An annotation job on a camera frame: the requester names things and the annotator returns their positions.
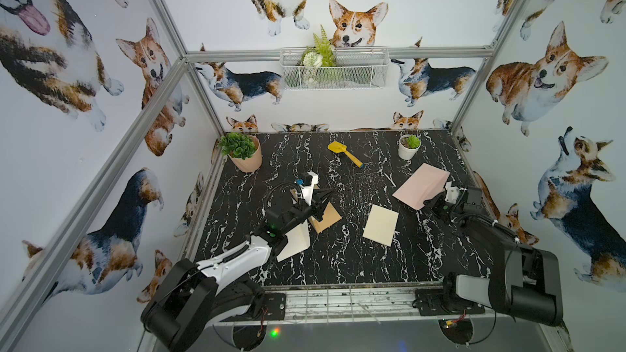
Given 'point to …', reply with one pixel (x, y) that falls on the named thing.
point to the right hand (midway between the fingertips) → (424, 197)
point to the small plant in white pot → (408, 146)
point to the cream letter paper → (381, 225)
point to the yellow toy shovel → (337, 147)
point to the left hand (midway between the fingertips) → (336, 189)
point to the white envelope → (299, 240)
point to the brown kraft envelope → (329, 216)
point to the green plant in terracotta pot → (244, 151)
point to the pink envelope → (426, 182)
